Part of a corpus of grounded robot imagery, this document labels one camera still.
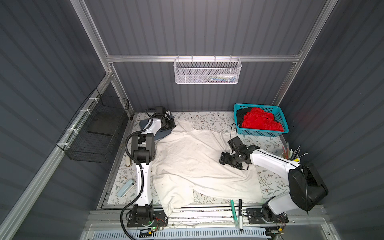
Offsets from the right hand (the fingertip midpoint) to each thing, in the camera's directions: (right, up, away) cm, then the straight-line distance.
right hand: (225, 163), depth 88 cm
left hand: (-34, +24, +20) cm, 46 cm away
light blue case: (-56, -11, -9) cm, 58 cm away
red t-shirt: (+27, +28, +20) cm, 44 cm away
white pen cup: (+37, +5, -3) cm, 38 cm away
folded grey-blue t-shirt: (-42, +18, +16) cm, 48 cm away
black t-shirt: (+17, +33, +26) cm, 45 cm away
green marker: (+2, -22, -14) cm, 26 cm away
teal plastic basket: (+42, +35, +23) cm, 59 cm away
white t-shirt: (-25, 0, +6) cm, 25 cm away
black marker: (+4, -22, -15) cm, 27 cm away
